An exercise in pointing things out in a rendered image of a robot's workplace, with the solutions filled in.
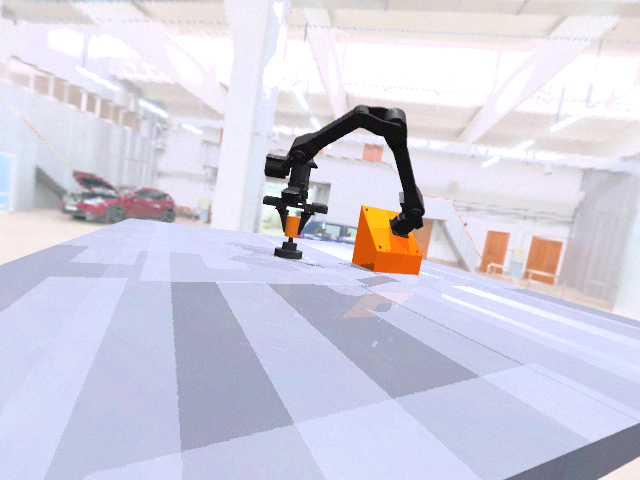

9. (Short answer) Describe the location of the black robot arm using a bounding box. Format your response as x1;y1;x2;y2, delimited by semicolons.
264;104;425;239

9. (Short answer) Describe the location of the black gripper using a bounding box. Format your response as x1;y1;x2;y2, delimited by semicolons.
263;179;328;235

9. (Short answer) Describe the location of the orange knob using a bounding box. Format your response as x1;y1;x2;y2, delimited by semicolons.
284;216;301;238

